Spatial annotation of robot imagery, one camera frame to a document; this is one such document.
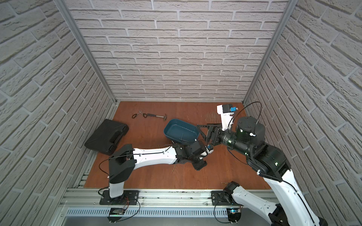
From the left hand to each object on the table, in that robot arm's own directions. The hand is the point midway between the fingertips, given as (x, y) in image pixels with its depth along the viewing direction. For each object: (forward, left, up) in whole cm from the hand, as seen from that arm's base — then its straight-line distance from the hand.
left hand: (206, 160), depth 80 cm
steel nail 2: (-2, +19, -7) cm, 21 cm away
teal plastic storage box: (+24, +15, -6) cm, 29 cm away
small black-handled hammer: (+39, +28, -8) cm, 49 cm away
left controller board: (-23, +48, -8) cm, 54 cm away
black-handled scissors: (+40, +52, -8) cm, 67 cm away
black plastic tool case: (+17, +65, -4) cm, 67 cm away
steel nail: (+17, +15, -6) cm, 24 cm away
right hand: (+1, +6, +34) cm, 34 cm away
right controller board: (-25, -13, -8) cm, 29 cm away
